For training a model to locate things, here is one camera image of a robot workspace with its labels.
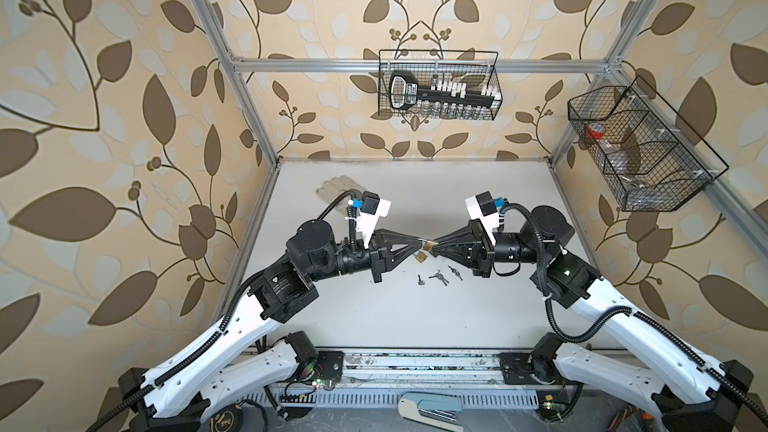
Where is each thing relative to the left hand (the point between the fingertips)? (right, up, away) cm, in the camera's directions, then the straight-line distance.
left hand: (421, 246), depth 53 cm
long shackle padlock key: (+3, -18, +36) cm, 40 cm away
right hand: (+3, -1, +3) cm, 4 cm away
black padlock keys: (+9, -17, +38) cm, 43 cm away
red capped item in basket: (+55, +28, +36) cm, 71 cm away
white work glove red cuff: (-28, +11, +60) cm, 67 cm away
